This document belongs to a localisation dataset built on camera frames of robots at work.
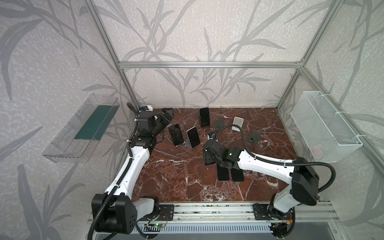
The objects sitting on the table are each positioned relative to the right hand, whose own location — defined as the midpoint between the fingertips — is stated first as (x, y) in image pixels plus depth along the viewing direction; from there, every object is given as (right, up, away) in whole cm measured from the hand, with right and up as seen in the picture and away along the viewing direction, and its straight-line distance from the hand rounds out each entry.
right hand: (208, 147), depth 83 cm
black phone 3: (-9, +4, +9) cm, 13 cm away
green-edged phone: (0, -3, -11) cm, 11 cm away
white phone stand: (+22, +15, +21) cm, 34 cm away
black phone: (+18, -18, +5) cm, 25 cm away
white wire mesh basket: (+51, +7, -21) cm, 55 cm away
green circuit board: (-24, -35, -12) cm, 44 cm away
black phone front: (+9, -16, +4) cm, 19 cm away
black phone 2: (-19, +6, +9) cm, 22 cm away
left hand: (-18, +21, -6) cm, 29 cm away
